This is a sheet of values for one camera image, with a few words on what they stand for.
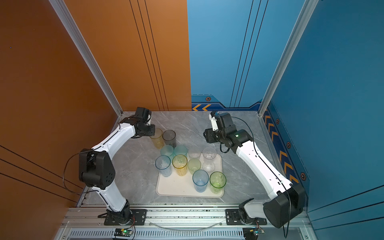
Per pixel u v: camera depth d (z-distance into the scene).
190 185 0.86
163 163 0.84
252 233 0.70
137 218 0.74
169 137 0.89
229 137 0.52
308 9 0.70
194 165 0.88
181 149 0.89
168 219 0.74
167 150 0.91
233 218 0.72
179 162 0.86
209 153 0.92
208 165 0.87
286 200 0.38
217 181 0.81
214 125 0.67
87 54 0.86
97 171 0.47
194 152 0.88
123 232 0.71
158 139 0.89
